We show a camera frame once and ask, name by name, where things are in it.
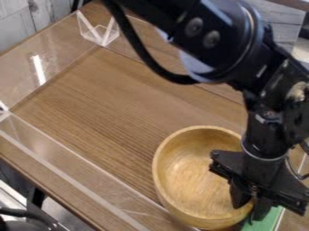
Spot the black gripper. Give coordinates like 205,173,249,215
209,150,309,222

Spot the brown wooden bowl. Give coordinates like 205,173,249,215
153,125,253,230

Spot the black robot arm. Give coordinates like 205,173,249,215
102,0,309,220

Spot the green flat block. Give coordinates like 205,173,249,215
241,207,284,231

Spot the black floor cable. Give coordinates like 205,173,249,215
0,207,58,231

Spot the black table frame leg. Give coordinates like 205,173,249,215
24,187,71,231

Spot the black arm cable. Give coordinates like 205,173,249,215
102,0,201,86

